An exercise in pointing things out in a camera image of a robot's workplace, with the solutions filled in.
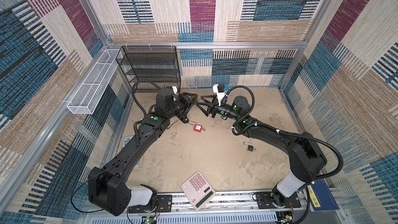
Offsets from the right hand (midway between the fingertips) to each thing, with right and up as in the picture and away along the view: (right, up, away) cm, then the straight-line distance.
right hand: (198, 102), depth 74 cm
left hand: (0, +3, -1) cm, 4 cm away
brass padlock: (-2, +2, -1) cm, 3 cm away
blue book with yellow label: (+58, -45, +1) cm, 73 cm away
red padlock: (-1, -16, +23) cm, 28 cm away
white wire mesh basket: (-65, +4, +19) cm, 68 cm away
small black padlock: (+30, -26, +18) cm, 44 cm away
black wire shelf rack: (-29, +26, +35) cm, 52 cm away
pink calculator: (0, -42, +2) cm, 42 cm away
